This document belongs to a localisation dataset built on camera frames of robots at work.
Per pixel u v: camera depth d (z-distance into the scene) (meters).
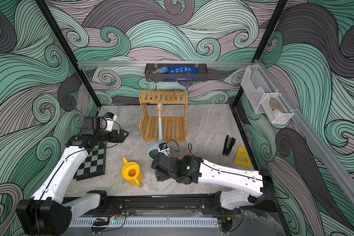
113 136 0.68
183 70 0.92
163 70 0.92
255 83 0.95
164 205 0.74
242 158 0.90
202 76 0.90
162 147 0.60
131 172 0.75
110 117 0.69
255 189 0.39
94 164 0.83
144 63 0.94
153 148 0.72
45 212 0.37
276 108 0.64
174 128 1.03
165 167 0.47
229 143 0.95
